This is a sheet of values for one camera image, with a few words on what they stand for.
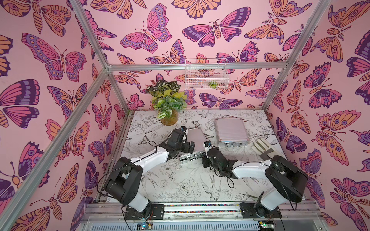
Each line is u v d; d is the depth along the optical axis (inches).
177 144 27.1
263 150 38.0
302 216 28.8
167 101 36.1
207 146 30.6
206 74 37.4
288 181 17.5
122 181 17.8
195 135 40.5
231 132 39.4
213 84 42.9
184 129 32.0
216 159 26.5
